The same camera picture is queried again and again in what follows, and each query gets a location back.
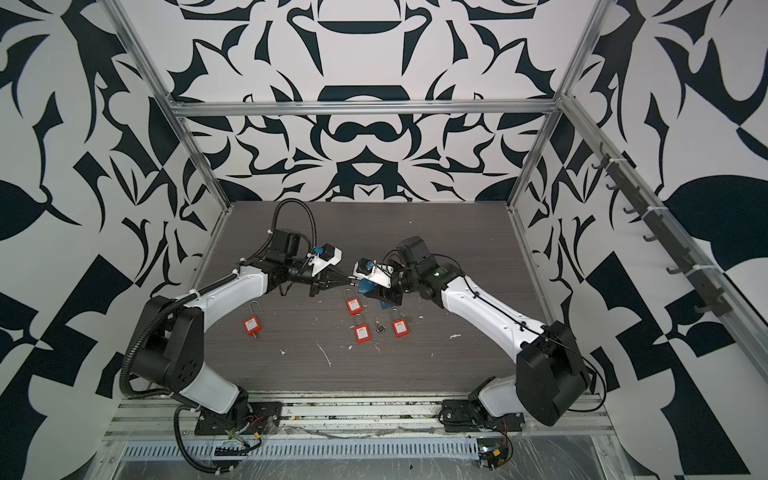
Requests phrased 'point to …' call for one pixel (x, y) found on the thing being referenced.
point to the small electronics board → (493, 451)
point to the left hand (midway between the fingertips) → (352, 274)
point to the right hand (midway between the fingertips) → (371, 279)
